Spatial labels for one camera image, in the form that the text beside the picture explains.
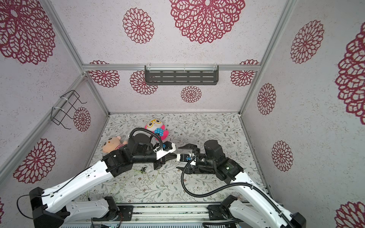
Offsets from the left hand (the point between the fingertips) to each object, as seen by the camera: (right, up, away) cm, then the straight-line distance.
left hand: (173, 155), depth 66 cm
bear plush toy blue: (-41, +2, +26) cm, 48 cm away
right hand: (+3, +1, +1) cm, 3 cm away
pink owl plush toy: (-15, +14, +37) cm, 42 cm away
